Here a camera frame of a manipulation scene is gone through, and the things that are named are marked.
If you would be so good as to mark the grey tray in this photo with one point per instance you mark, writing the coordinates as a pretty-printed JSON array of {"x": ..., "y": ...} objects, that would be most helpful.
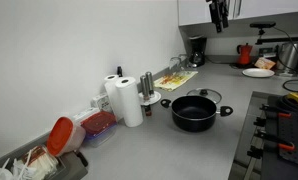
[{"x": 72, "y": 170}]

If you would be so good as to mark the white lidded clear box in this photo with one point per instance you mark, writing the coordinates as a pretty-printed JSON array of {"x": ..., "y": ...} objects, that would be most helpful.
[{"x": 84, "y": 114}]

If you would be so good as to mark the round container red lid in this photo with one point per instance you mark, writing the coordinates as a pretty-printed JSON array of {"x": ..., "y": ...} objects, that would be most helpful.
[{"x": 60, "y": 136}]

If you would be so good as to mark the red moka pot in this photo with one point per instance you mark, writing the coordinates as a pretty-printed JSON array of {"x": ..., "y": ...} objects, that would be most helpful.
[{"x": 245, "y": 55}]

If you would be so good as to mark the black coffee maker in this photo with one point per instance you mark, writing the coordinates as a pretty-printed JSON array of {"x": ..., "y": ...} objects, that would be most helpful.
[{"x": 198, "y": 50}]

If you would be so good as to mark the black cooking pot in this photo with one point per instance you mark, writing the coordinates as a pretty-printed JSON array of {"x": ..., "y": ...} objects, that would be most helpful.
[{"x": 194, "y": 124}]

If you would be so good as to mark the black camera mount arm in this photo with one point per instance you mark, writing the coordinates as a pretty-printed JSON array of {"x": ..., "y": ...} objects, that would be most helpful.
[{"x": 279, "y": 40}]

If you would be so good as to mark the white wall cabinet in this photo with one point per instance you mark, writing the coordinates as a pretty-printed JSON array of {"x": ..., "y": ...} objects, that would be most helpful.
[{"x": 272, "y": 7}]

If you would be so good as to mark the small brown bottle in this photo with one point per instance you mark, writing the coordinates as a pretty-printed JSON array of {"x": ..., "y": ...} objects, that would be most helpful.
[{"x": 148, "y": 110}]

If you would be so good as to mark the clear glass lid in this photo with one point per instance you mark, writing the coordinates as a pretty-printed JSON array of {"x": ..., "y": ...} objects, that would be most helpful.
[{"x": 211, "y": 94}]

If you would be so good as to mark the cutting board with food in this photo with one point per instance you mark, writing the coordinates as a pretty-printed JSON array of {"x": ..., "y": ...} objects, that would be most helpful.
[{"x": 174, "y": 80}]

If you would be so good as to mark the orange packet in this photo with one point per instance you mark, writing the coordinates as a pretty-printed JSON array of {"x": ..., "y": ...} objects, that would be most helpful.
[{"x": 265, "y": 63}]

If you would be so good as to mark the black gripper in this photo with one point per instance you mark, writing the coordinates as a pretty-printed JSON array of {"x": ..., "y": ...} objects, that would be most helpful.
[{"x": 218, "y": 1}]

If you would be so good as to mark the steel spice grinder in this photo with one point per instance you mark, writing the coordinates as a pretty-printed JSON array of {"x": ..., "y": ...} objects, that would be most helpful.
[
  {"x": 150, "y": 81},
  {"x": 144, "y": 87}
]

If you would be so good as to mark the black stereo camera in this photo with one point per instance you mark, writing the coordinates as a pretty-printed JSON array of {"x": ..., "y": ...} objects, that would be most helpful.
[{"x": 262, "y": 24}]

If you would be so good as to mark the steel kettle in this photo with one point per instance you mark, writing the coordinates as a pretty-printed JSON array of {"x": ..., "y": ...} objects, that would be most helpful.
[{"x": 289, "y": 56}]

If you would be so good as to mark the box of white sticks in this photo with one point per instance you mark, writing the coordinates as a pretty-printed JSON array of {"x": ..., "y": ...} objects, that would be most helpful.
[{"x": 39, "y": 163}]

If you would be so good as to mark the grey steel cooktop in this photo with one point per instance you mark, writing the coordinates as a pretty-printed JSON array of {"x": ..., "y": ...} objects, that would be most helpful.
[{"x": 240, "y": 146}]

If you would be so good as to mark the white plate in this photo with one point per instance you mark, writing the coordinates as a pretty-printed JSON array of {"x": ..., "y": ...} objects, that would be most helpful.
[{"x": 258, "y": 72}]

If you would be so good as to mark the white socket box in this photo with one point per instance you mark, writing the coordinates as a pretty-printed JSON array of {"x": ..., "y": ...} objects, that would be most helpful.
[{"x": 102, "y": 101}]

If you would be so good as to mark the small white saucer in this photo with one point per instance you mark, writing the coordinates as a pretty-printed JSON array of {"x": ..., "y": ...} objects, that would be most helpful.
[{"x": 154, "y": 98}]

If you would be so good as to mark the upturned drinking glass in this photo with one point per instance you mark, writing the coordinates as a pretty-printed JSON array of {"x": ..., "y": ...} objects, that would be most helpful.
[
  {"x": 184, "y": 59},
  {"x": 175, "y": 63}
]

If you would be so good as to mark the white paper towel roll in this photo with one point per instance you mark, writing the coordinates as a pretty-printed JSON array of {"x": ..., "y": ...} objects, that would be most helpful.
[
  {"x": 111, "y": 93},
  {"x": 130, "y": 103}
]

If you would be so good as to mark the rectangular container red lid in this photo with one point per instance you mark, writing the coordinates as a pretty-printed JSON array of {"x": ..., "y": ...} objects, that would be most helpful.
[{"x": 99, "y": 125}]

